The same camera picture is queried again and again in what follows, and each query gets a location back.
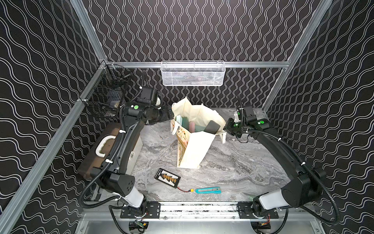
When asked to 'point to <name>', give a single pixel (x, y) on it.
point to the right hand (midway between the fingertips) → (222, 127)
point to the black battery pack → (167, 177)
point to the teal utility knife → (208, 190)
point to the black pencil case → (212, 127)
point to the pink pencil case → (192, 126)
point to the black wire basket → (106, 92)
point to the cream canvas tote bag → (193, 147)
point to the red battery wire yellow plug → (191, 190)
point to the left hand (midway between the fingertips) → (167, 112)
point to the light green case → (178, 118)
